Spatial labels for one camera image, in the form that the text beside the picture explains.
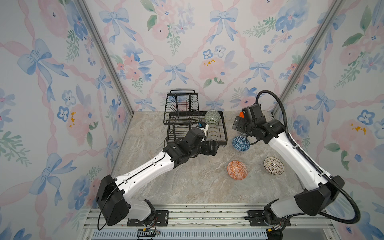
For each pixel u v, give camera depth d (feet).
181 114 3.10
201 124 2.14
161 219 2.43
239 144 3.30
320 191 1.27
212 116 3.72
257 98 2.05
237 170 2.89
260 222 2.40
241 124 2.25
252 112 1.81
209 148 2.11
